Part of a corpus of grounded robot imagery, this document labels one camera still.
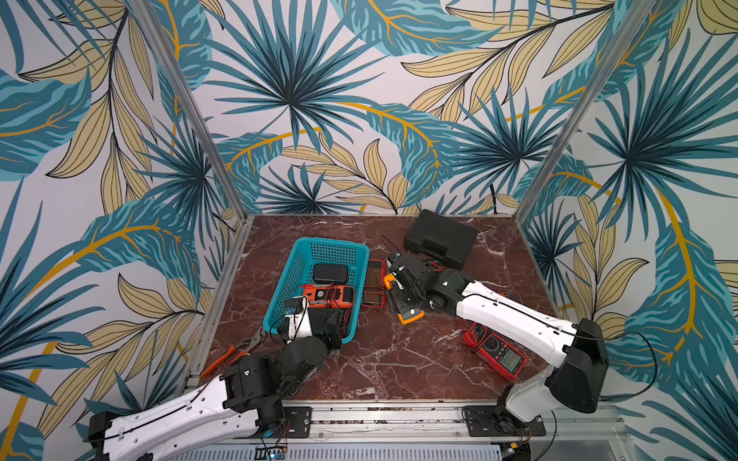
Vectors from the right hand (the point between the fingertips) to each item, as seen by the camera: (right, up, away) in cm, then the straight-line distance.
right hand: (398, 291), depth 80 cm
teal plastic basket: (-32, +4, +18) cm, 37 cm away
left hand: (-20, -6, -8) cm, 22 cm away
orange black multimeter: (-21, -4, +12) cm, 25 cm away
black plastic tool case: (+19, +16, +28) cm, 37 cm away
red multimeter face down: (-6, -3, +15) cm, 16 cm away
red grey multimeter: (+28, -17, +2) cm, 33 cm away
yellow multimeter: (+1, -3, -10) cm, 10 cm away
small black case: (-24, +3, +23) cm, 34 cm away
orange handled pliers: (-48, -19, +5) cm, 52 cm away
